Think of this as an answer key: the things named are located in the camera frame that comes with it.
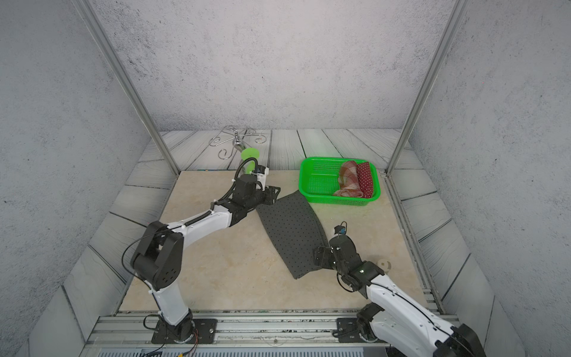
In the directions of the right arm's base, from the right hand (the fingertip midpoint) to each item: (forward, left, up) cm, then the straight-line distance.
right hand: (323, 252), depth 83 cm
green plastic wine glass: (+34, +29, +20) cm, 48 cm away
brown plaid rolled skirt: (+34, -14, +2) cm, 37 cm away
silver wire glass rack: (+40, +35, +20) cm, 56 cm away
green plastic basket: (+45, -2, -9) cm, 46 cm away
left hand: (+22, +16, +11) cm, 29 cm away
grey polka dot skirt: (+12, +11, -6) cm, 18 cm away
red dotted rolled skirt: (+36, -22, +1) cm, 42 cm away
